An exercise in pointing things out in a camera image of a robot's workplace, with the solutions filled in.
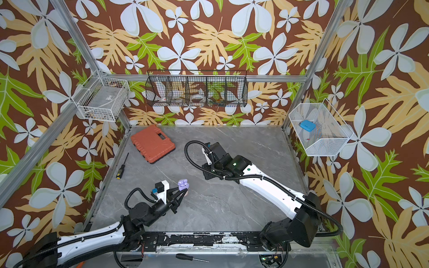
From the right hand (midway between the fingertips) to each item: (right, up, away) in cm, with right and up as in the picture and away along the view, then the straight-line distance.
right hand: (203, 169), depth 76 cm
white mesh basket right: (+58, +19, +6) cm, 62 cm away
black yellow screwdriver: (-49, -3, +20) cm, 53 cm away
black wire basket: (-5, +44, +20) cm, 49 cm away
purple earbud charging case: (-8, -6, -6) cm, 11 cm away
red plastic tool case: (-34, +12, +29) cm, 46 cm away
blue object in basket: (+54, +21, +9) cm, 59 cm away
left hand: (-7, -7, -4) cm, 11 cm away
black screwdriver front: (-9, -36, -6) cm, 38 cm away
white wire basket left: (-53, +35, +10) cm, 64 cm away
